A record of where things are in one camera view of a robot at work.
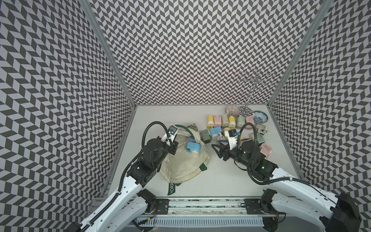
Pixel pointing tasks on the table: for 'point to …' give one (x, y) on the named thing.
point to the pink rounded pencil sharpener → (217, 121)
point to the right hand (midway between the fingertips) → (215, 146)
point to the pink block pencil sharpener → (249, 119)
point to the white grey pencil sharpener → (263, 129)
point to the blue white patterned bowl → (259, 117)
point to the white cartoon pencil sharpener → (225, 121)
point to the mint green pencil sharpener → (240, 121)
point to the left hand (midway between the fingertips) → (175, 134)
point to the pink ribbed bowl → (232, 110)
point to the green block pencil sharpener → (260, 138)
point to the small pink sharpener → (265, 150)
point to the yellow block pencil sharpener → (210, 122)
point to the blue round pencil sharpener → (215, 131)
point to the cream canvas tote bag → (183, 166)
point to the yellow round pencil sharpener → (232, 122)
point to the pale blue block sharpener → (223, 143)
